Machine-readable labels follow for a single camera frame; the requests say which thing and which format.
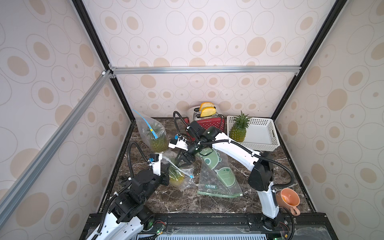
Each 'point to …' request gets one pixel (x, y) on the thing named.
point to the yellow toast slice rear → (206, 104)
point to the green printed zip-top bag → (217, 177)
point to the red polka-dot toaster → (193, 113)
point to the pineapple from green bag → (238, 130)
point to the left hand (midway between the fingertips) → (173, 164)
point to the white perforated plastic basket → (261, 134)
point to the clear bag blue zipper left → (154, 133)
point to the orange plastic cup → (288, 198)
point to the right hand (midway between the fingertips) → (176, 167)
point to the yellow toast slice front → (207, 111)
